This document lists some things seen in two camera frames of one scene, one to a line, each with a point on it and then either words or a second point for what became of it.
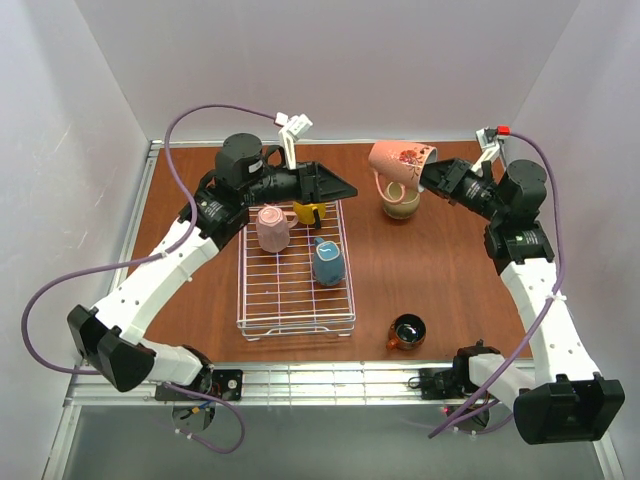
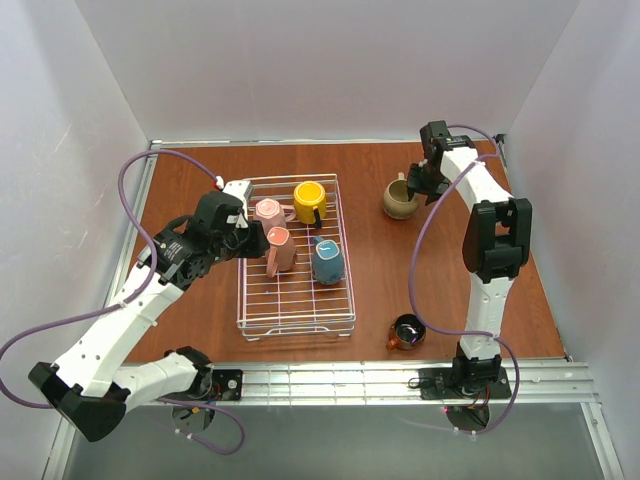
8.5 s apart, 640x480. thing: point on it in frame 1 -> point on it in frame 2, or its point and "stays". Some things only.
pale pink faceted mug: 272,226 stays
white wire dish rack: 305,287 stays
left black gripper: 307,181 -> 255,240
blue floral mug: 328,262 stays
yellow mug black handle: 310,214 stays
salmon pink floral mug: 379,185 -> 281,252
